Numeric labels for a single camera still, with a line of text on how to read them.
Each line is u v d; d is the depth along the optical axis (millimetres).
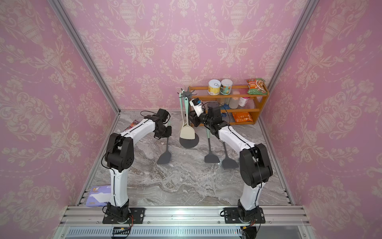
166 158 925
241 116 1119
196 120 779
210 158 945
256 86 894
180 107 795
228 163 923
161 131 860
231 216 729
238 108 1023
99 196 750
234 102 994
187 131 897
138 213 750
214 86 873
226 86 872
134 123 1102
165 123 872
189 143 1029
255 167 481
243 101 989
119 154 556
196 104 733
